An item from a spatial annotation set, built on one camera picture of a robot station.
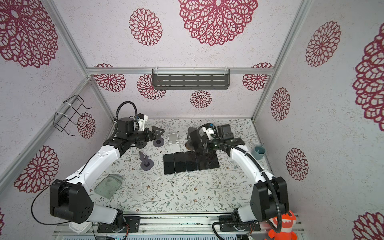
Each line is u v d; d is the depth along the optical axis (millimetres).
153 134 712
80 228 701
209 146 732
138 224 742
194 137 861
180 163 948
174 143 1023
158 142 1062
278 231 380
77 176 445
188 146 1032
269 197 423
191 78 923
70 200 412
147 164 925
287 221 670
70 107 782
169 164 980
